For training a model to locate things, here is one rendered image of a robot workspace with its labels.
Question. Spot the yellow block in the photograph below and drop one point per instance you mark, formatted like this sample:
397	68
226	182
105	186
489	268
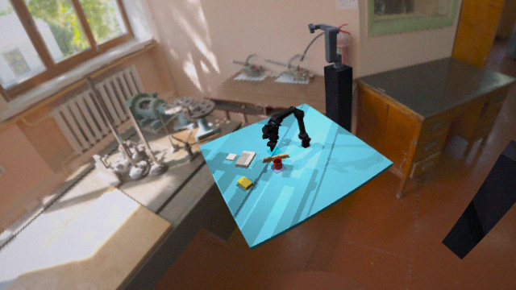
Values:
245	183

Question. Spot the red cup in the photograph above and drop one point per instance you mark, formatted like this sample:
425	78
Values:
277	163

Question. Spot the tan wooden bar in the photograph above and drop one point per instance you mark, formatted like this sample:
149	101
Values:
276	156

